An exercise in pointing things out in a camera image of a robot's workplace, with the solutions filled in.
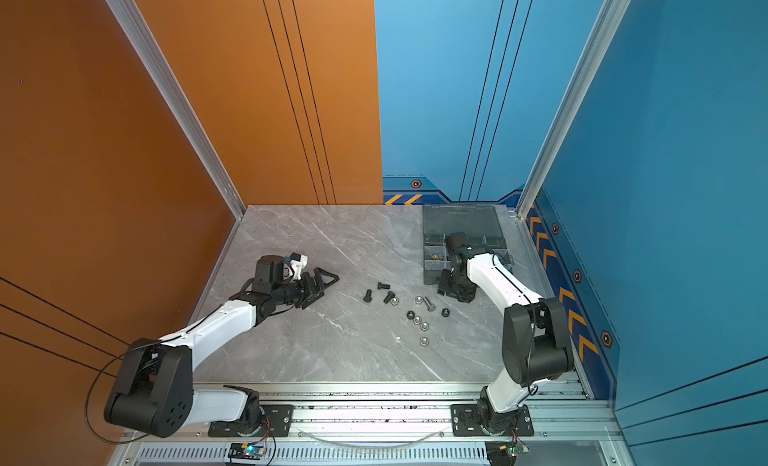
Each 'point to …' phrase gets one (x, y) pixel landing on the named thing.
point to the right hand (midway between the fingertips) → (449, 293)
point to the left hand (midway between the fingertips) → (334, 281)
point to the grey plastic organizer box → (485, 225)
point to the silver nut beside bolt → (394, 301)
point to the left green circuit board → (247, 450)
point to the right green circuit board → (512, 450)
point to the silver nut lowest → (424, 342)
